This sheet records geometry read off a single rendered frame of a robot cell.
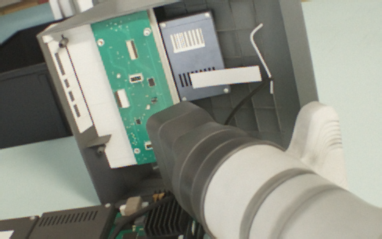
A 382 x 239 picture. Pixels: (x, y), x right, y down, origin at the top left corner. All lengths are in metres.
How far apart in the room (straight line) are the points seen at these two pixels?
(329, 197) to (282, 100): 0.25
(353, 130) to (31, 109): 0.46
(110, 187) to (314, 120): 0.29
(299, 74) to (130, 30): 0.16
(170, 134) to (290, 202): 0.14
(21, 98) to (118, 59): 0.32
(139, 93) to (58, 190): 0.21
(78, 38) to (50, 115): 0.30
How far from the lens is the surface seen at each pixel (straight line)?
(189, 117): 0.43
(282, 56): 0.52
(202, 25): 0.51
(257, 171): 0.33
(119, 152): 0.58
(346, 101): 0.70
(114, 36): 0.52
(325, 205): 0.30
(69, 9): 1.23
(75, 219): 0.57
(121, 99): 0.54
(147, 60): 0.52
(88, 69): 0.55
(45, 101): 0.81
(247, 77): 0.53
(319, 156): 0.38
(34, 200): 0.69
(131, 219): 0.52
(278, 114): 0.55
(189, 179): 0.38
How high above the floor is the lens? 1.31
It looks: 24 degrees down
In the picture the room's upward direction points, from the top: 16 degrees counter-clockwise
